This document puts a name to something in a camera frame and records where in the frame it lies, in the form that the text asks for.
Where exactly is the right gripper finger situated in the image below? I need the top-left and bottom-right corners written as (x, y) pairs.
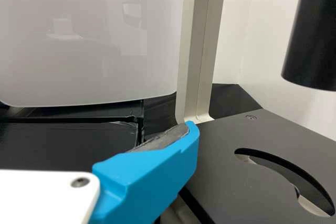
top-left (92, 120), bottom-right (200, 224)

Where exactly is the black platform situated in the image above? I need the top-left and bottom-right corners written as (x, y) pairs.
top-left (0, 97), bottom-right (179, 146)

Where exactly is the black tray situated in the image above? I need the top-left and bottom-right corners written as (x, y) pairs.
top-left (0, 115), bottom-right (144, 172)

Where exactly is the cream microscope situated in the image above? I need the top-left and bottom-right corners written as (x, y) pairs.
top-left (157, 0), bottom-right (336, 224)

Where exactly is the white box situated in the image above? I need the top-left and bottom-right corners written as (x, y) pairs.
top-left (0, 0), bottom-right (186, 109)

